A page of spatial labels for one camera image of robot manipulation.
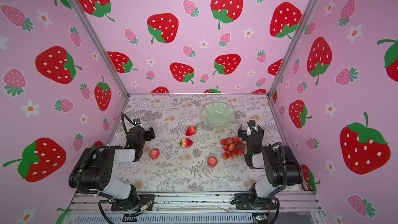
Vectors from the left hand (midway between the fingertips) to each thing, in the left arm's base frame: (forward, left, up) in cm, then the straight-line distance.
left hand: (144, 128), depth 95 cm
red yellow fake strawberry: (-9, -27, -3) cm, 28 cm away
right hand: (0, -66, +4) cm, 66 cm away
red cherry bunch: (-12, -55, -1) cm, 56 cm away
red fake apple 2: (-20, -43, -3) cm, 47 cm away
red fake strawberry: (+1, -29, -4) cm, 29 cm away
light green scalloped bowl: (+15, -47, -5) cm, 50 cm away
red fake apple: (-16, -10, -2) cm, 19 cm away
